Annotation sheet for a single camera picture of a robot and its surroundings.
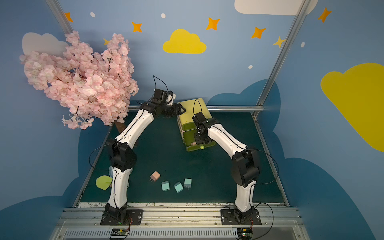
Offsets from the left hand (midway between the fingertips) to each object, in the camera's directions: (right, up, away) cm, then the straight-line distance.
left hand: (181, 108), depth 90 cm
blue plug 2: (-2, -45, -7) cm, 46 cm away
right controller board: (+33, -65, -17) cm, 74 cm away
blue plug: (-9, -45, -6) cm, 46 cm away
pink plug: (-15, -41, -4) cm, 44 cm away
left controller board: (-29, -63, -18) cm, 72 cm away
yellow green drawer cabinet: (+3, -11, -1) cm, 12 cm away
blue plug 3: (+4, -44, -6) cm, 44 cm away
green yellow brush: (-46, -44, -4) cm, 63 cm away
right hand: (+14, -18, +1) cm, 23 cm away
